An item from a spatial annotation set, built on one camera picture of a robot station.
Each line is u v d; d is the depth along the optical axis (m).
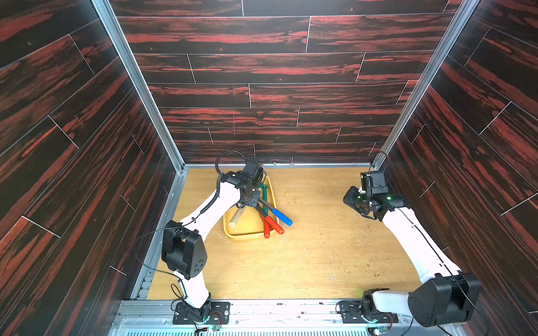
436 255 0.43
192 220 0.48
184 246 0.45
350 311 0.73
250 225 0.96
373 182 0.60
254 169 0.68
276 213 0.91
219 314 0.72
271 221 0.86
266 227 0.86
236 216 0.72
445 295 0.39
